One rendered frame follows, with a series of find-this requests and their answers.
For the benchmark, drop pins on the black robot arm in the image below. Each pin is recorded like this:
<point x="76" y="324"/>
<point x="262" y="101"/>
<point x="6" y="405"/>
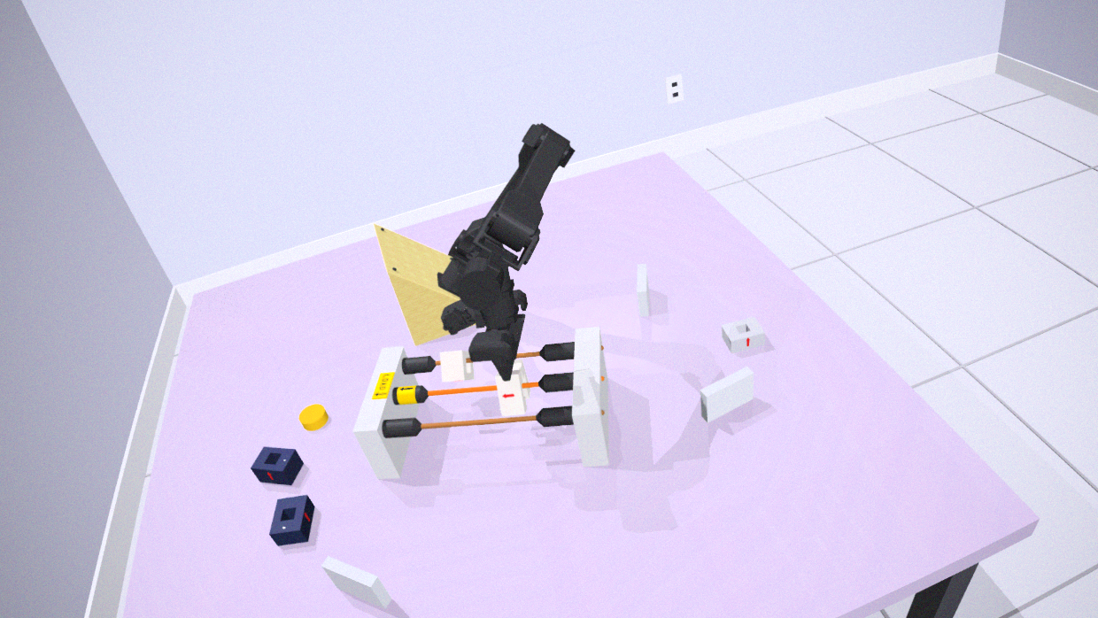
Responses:
<point x="480" y="262"/>

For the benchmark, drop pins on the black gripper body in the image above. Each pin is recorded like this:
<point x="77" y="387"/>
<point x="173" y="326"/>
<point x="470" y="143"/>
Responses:
<point x="497" y="343"/>

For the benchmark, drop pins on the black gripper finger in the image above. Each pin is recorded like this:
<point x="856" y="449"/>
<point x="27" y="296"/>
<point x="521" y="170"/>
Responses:
<point x="505" y="367"/>
<point x="516" y="329"/>

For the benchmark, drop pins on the yellow short cylinder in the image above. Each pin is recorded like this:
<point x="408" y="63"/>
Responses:
<point x="313" y="417"/>

